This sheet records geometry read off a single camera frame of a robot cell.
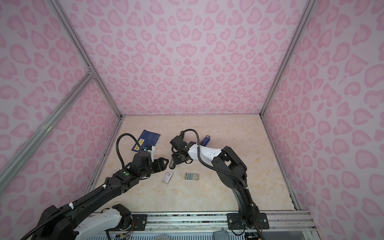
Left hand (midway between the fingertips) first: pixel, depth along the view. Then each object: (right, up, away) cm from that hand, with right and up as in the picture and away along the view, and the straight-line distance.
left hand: (165, 159), depth 82 cm
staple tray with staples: (+14, -11, +6) cm, 19 cm away
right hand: (+5, -1, +10) cm, 12 cm away
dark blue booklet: (-18, +10, +24) cm, 32 cm away
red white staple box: (0, -11, +5) cm, 13 cm away
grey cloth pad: (+28, -31, -15) cm, 44 cm away
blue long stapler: (+23, +9, +18) cm, 30 cm away
